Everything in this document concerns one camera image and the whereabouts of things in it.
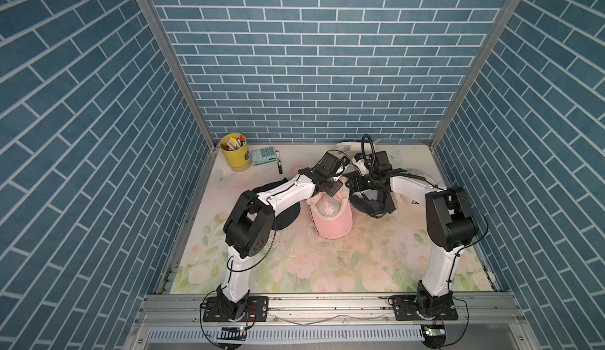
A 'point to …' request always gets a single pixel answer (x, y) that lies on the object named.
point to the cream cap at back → (351, 149)
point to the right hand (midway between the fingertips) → (353, 182)
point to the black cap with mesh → (373, 202)
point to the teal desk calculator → (264, 155)
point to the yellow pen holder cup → (235, 149)
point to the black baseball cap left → (285, 218)
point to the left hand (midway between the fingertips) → (338, 182)
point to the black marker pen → (279, 162)
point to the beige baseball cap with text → (410, 194)
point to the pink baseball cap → (332, 216)
